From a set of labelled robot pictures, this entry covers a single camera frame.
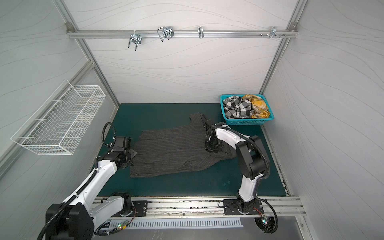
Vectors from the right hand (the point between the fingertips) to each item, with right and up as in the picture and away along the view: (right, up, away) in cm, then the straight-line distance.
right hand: (213, 147), depth 92 cm
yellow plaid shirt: (+35, +25, +12) cm, 44 cm away
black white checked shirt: (+18, +26, +16) cm, 36 cm away
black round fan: (+24, -33, -20) cm, 46 cm away
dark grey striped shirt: (-23, -2, +2) cm, 24 cm away
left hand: (-47, -1, -7) cm, 47 cm away
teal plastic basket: (+24, +16, +10) cm, 31 cm away
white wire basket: (-75, +15, -23) cm, 80 cm away
